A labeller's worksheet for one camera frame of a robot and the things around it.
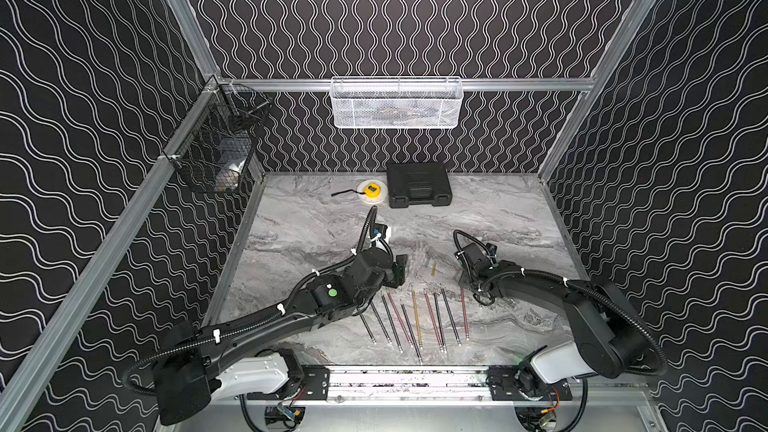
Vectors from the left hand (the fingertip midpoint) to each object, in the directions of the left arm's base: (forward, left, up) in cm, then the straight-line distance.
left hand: (399, 251), depth 74 cm
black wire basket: (+30, +58, +4) cm, 66 cm away
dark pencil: (-10, 0, -22) cm, 25 cm away
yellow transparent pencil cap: (+8, -12, -21) cm, 25 cm away
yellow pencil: (-9, -7, -22) cm, 25 cm away
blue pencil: (-9, -13, -22) cm, 27 cm away
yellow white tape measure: (+37, +10, -19) cm, 42 cm away
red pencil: (-9, -2, -22) cm, 24 cm away
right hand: (+4, -23, -22) cm, 32 cm away
